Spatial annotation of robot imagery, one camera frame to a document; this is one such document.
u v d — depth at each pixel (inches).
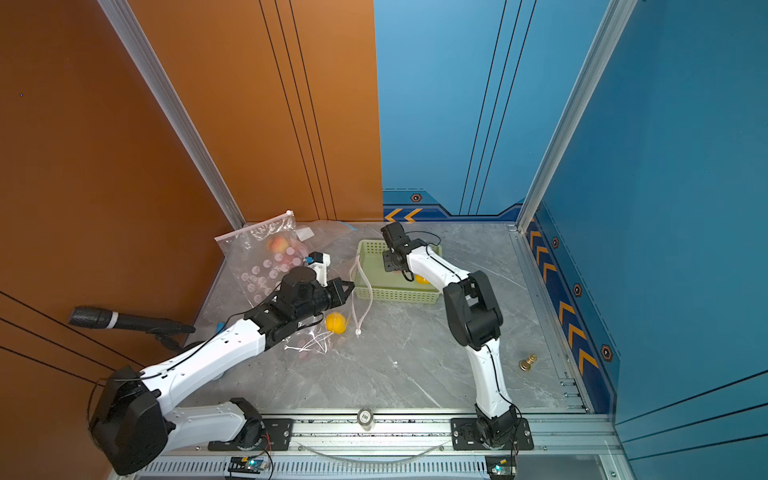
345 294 29.9
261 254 39.1
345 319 32.8
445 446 28.5
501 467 28.0
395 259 28.6
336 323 34.2
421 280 25.4
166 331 28.3
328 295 27.3
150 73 30.7
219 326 36.0
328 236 45.9
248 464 27.9
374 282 33.8
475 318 21.7
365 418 27.9
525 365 32.7
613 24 28.0
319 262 28.4
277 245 40.0
